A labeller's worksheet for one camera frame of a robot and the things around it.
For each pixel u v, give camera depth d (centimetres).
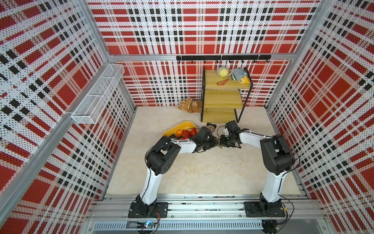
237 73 85
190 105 111
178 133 101
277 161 51
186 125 106
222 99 95
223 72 88
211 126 108
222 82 88
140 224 72
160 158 54
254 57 88
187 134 100
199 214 73
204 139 80
